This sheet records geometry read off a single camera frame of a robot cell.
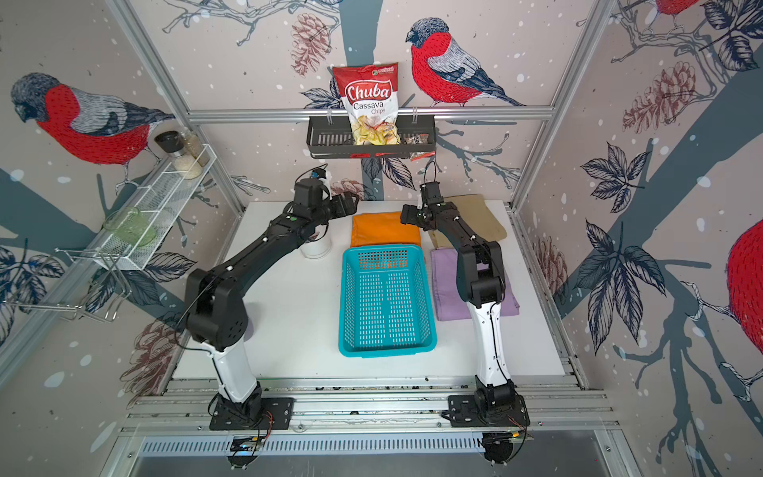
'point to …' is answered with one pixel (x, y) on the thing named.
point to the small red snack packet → (414, 155)
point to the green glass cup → (129, 226)
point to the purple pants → (449, 307)
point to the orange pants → (382, 229)
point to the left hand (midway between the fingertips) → (354, 192)
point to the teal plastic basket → (385, 302)
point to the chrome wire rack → (102, 290)
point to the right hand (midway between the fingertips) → (408, 215)
